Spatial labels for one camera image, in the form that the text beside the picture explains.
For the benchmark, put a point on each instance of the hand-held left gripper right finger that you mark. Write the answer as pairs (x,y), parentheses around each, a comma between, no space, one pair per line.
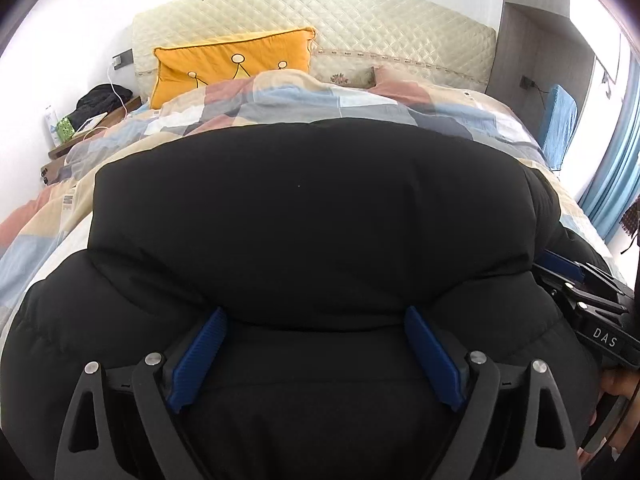
(433,357)

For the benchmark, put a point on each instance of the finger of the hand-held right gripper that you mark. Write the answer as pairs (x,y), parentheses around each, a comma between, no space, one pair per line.
(560,264)
(602,285)

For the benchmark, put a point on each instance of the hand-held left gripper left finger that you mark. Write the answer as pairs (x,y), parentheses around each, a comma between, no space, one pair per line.
(197,360)

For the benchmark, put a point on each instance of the black puffer jacket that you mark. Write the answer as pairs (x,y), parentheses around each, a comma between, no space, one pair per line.
(310,240)

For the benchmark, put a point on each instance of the person's right hand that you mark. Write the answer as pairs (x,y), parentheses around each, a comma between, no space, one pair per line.
(620,385)

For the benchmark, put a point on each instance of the dark patterned cloth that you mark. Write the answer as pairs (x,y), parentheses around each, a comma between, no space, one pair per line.
(631,215)

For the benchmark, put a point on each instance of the blue curtain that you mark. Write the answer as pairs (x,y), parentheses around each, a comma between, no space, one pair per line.
(615,160)

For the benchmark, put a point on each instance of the blue covered chair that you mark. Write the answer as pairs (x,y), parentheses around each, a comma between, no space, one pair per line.
(560,127)

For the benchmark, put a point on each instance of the black hook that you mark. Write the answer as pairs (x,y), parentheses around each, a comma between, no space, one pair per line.
(608,77)

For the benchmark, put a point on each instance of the grey wardrobe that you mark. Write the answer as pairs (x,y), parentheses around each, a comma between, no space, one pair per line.
(530,40)

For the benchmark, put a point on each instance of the wooden nightstand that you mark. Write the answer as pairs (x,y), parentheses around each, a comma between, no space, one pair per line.
(55,160)

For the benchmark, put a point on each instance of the white flat device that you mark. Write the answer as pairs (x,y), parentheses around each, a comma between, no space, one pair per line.
(90,122)

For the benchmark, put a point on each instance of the green box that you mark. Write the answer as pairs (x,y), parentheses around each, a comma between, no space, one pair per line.
(65,128)

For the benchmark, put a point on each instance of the patchwork checked quilt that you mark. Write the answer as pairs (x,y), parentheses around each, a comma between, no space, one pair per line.
(280,100)

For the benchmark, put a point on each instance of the black bag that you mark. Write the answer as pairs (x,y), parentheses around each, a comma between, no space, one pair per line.
(102,102)

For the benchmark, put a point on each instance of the white spray bottle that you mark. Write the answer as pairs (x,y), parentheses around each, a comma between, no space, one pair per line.
(51,127)

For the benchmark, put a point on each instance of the beige floral pillow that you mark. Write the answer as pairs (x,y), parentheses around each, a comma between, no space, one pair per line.
(345,72)

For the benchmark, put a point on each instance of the cream quilted headboard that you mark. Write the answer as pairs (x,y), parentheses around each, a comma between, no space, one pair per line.
(390,25)

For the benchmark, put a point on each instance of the yellow crown cushion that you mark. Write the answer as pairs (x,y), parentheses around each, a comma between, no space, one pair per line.
(225,67)

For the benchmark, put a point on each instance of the black wall plug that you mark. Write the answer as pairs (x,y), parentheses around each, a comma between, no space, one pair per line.
(528,82)

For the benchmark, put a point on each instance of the grey wall socket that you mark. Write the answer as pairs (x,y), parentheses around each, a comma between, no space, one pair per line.
(122,59)

